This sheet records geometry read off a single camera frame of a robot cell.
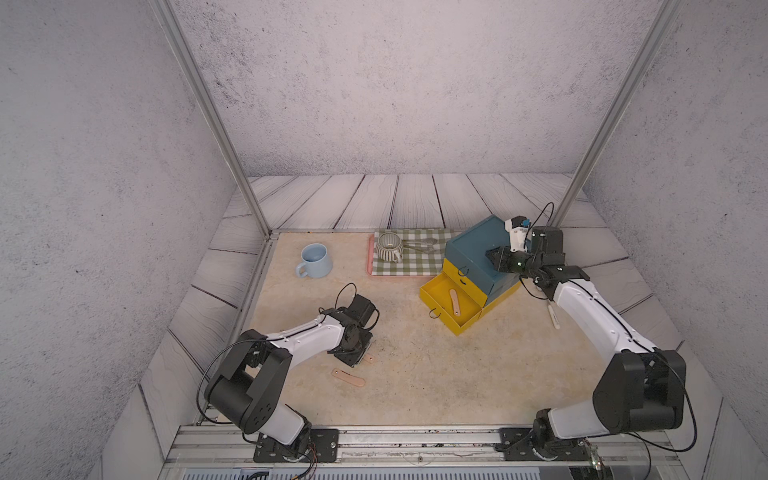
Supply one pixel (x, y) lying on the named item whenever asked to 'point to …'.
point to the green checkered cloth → (423, 254)
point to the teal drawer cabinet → (467, 254)
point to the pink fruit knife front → (348, 377)
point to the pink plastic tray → (370, 254)
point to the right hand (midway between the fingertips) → (488, 256)
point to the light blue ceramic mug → (316, 261)
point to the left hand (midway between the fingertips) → (374, 350)
